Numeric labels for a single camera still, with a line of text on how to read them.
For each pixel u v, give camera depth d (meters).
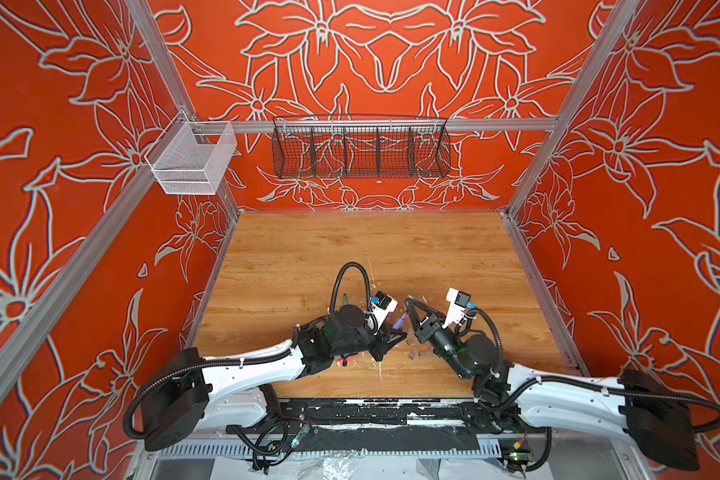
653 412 0.43
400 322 0.69
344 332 0.57
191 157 0.93
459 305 0.63
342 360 0.66
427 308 0.67
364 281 0.64
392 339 0.70
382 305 0.64
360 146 0.97
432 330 0.62
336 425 0.73
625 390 0.46
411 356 0.83
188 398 0.40
